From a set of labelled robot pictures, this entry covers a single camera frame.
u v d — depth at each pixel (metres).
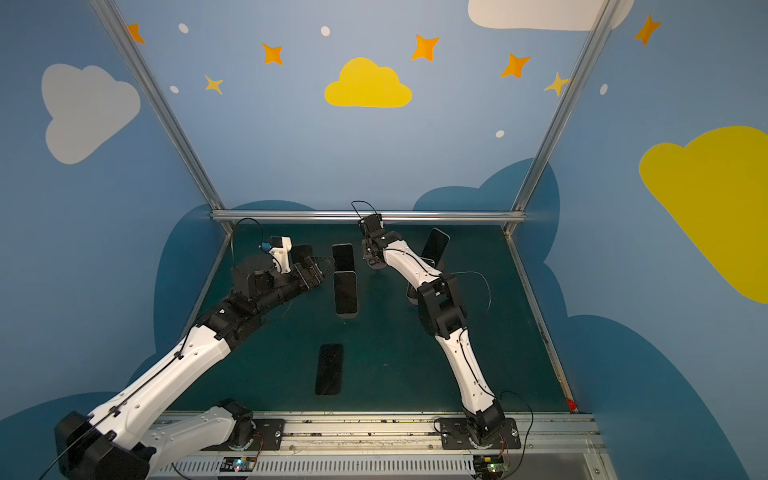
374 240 0.79
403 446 0.74
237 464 0.71
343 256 0.96
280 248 0.66
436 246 0.97
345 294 0.93
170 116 0.88
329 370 0.85
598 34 0.73
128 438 0.40
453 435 0.75
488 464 0.71
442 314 0.62
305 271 0.64
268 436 0.74
